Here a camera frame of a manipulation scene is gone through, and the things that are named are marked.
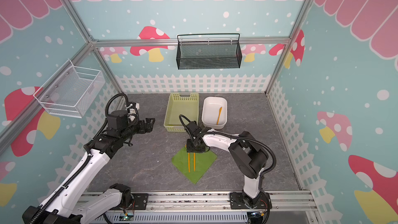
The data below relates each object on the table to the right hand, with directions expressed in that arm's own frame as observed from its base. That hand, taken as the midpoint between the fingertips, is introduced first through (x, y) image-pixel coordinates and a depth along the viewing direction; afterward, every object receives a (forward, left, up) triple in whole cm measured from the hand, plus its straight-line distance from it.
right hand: (188, 149), depth 89 cm
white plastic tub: (+34, -14, -2) cm, 37 cm away
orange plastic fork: (-6, -3, -2) cm, 7 cm away
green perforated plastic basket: (+36, +4, -1) cm, 36 cm away
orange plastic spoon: (-6, -1, -2) cm, 7 cm away
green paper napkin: (-7, -8, -1) cm, 11 cm away
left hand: (+6, +20, +20) cm, 29 cm away
